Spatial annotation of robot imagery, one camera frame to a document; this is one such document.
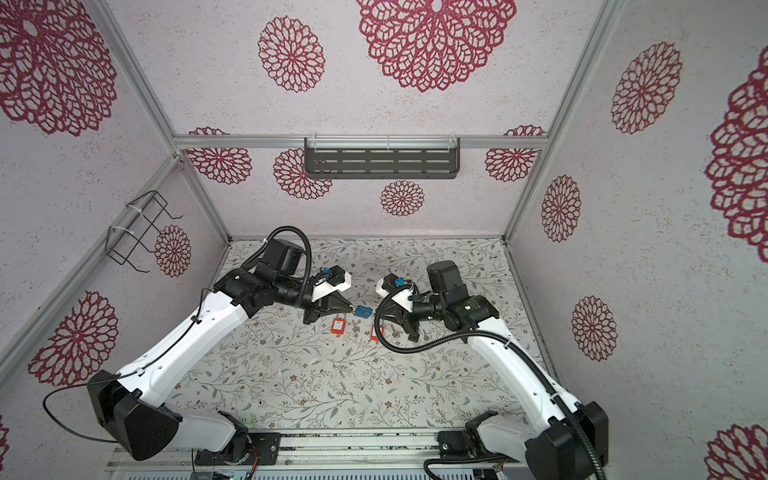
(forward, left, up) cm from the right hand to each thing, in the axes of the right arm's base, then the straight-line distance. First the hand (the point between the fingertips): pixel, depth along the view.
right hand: (380, 305), depth 71 cm
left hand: (-2, +8, 0) cm, 8 cm away
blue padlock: (-3, +4, +2) cm, 5 cm away
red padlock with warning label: (+7, +15, -24) cm, 29 cm away
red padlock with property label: (+4, +3, -24) cm, 24 cm away
